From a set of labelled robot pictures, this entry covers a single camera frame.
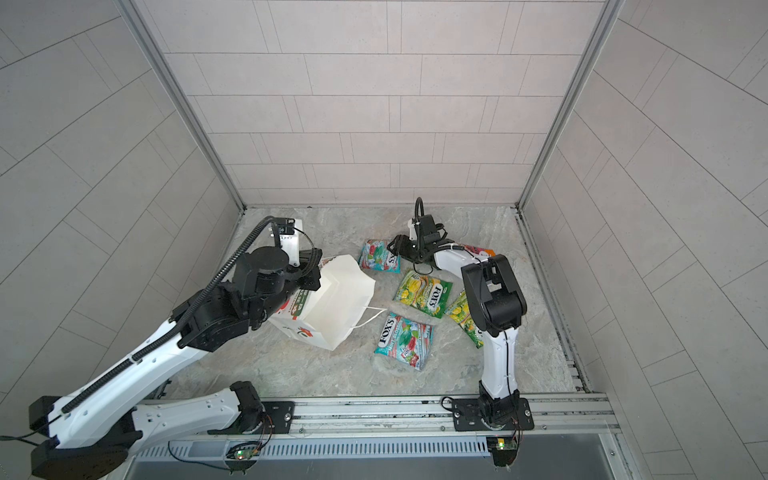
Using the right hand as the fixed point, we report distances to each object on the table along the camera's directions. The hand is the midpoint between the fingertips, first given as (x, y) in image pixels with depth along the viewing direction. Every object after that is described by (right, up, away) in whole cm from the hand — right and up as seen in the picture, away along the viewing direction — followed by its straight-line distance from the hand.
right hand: (393, 247), depth 98 cm
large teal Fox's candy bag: (+4, -24, -17) cm, 30 cm away
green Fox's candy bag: (+9, -13, -7) cm, 18 cm away
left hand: (-12, +1, -35) cm, 37 cm away
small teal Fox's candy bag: (-6, -3, +1) cm, 7 cm away
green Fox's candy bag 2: (+20, -18, -11) cm, 29 cm away
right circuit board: (+26, -45, -30) cm, 59 cm away
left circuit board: (-31, -43, -34) cm, 63 cm away
